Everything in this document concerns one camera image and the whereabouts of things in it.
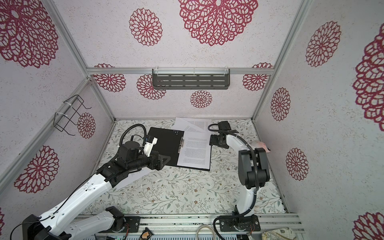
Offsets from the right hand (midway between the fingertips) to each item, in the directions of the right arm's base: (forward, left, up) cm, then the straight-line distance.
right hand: (216, 139), depth 98 cm
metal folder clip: (+1, +23, -7) cm, 24 cm away
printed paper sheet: (-5, +13, -7) cm, 16 cm away
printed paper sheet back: (+21, +16, -7) cm, 27 cm away
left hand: (-22, +29, +13) cm, 39 cm away
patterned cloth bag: (-50, -29, -6) cm, 57 cm away
